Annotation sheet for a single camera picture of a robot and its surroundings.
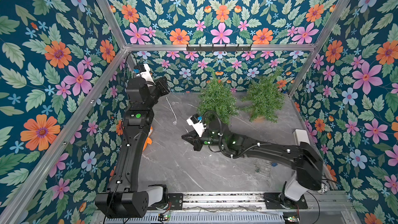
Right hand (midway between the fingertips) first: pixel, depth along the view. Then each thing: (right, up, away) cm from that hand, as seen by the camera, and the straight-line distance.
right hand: (185, 130), depth 70 cm
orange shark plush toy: (-26, -9, +23) cm, 36 cm away
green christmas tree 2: (+42, +15, +15) cm, 47 cm away
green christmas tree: (+14, +13, +6) cm, 20 cm away
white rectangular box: (+66, -7, +22) cm, 70 cm away
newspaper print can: (+67, -30, +5) cm, 74 cm away
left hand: (-7, +24, -4) cm, 26 cm away
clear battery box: (+40, -23, +14) cm, 48 cm away
